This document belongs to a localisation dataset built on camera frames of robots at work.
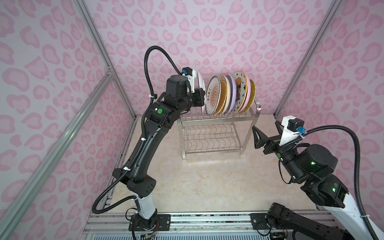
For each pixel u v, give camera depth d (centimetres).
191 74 55
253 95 69
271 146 46
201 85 65
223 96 70
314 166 36
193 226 72
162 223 73
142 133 43
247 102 68
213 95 80
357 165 40
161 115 43
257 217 76
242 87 72
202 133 106
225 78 69
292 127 41
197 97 56
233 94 66
